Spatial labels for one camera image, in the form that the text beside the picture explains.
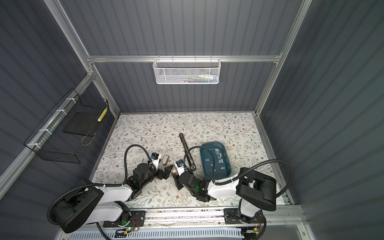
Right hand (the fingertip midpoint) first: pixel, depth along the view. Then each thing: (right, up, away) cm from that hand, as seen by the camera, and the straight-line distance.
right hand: (176, 174), depth 81 cm
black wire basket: (-53, +19, -17) cm, 59 cm away
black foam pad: (-45, +28, -9) cm, 54 cm away
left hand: (-6, +5, +6) cm, 10 cm away
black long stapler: (+7, +6, +13) cm, 16 cm away
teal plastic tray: (+27, +1, +10) cm, 29 cm away
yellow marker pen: (-41, +32, 0) cm, 52 cm away
